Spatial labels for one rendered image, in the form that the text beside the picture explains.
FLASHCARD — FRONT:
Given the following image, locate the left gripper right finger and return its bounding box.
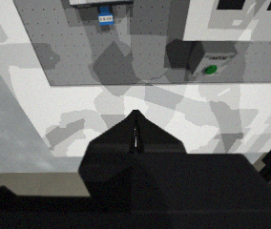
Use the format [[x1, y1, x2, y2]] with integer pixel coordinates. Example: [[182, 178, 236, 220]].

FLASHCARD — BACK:
[[135, 110, 187, 154]]

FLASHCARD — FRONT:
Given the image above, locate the grey flat rectangular mat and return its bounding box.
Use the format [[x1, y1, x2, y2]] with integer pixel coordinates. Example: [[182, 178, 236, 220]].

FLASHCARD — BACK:
[[12, 0, 271, 87]]

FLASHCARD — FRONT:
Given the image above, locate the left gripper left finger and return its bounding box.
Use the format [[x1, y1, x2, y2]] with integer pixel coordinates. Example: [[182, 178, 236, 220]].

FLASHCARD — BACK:
[[84, 110, 136, 155]]

